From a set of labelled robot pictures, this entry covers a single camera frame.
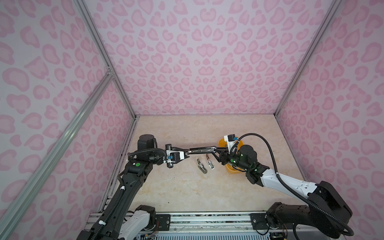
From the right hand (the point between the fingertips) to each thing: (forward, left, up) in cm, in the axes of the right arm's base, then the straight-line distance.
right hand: (214, 149), depth 77 cm
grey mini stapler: (-1, +7, -18) cm, 19 cm away
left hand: (-5, +14, +8) cm, 17 cm away
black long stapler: (-2, +6, +2) cm, 7 cm away
